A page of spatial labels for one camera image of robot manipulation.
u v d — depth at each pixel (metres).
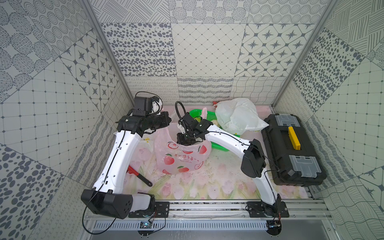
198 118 0.76
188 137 0.64
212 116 1.03
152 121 0.58
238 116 0.95
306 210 0.76
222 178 0.85
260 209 0.73
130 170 0.86
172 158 0.78
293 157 0.73
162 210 0.73
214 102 1.21
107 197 0.37
